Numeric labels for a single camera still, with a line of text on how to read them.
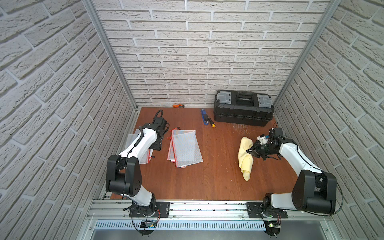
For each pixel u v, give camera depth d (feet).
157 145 2.59
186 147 3.20
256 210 2.40
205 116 3.62
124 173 1.48
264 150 2.40
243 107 3.21
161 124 2.37
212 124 3.50
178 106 3.99
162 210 2.42
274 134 2.32
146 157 3.00
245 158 2.64
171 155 3.05
